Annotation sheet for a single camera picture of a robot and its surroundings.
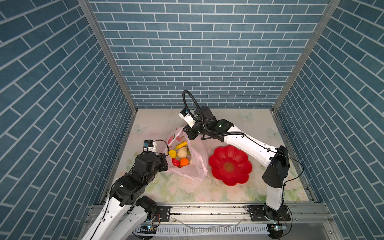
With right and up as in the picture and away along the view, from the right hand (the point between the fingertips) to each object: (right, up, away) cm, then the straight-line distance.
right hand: (182, 126), depth 78 cm
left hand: (-6, -14, -6) cm, 16 cm away
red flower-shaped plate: (+29, -24, +14) cm, 40 cm away
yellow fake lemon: (-7, -17, +12) cm, 22 cm away
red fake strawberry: (-4, -21, +8) cm, 23 cm away
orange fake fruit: (0, -21, +8) cm, 22 cm away
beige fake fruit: (-1, -16, +12) cm, 20 cm away
